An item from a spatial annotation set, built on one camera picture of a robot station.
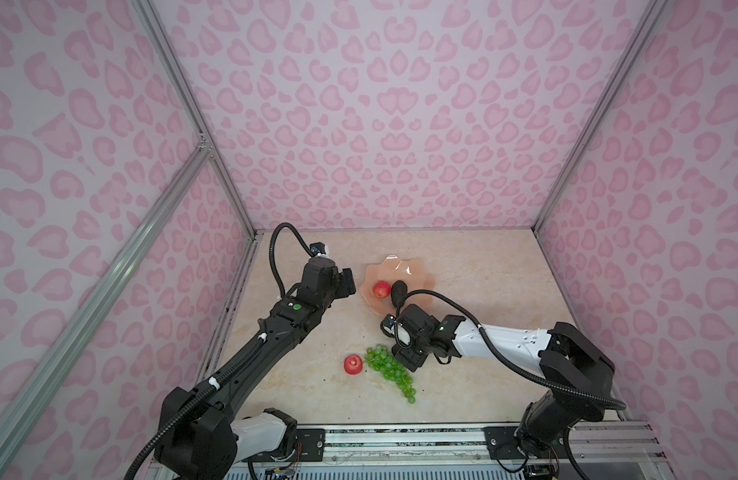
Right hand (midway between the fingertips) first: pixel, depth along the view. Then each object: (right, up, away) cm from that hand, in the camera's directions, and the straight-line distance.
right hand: (409, 345), depth 86 cm
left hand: (-19, +22, -5) cm, 30 cm away
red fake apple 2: (-16, -4, -4) cm, 17 cm away
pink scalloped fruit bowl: (-4, +21, +18) cm, 28 cm away
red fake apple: (-8, +15, +11) cm, 20 cm away
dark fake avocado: (-3, +14, +9) cm, 17 cm away
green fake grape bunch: (-8, -3, -4) cm, 10 cm away
